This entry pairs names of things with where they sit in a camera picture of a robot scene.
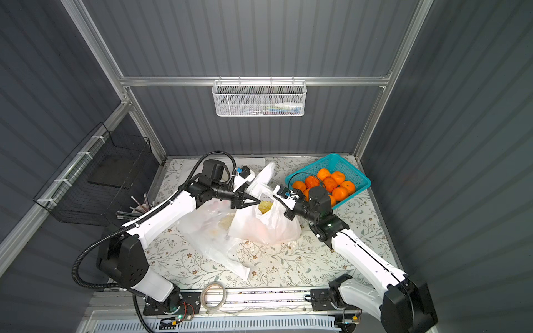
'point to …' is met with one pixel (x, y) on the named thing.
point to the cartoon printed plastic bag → (264, 222)
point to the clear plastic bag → (208, 223)
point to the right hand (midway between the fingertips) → (280, 193)
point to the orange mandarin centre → (330, 183)
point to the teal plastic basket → (334, 164)
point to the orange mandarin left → (300, 185)
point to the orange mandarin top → (323, 173)
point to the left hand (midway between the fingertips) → (261, 201)
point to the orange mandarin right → (349, 186)
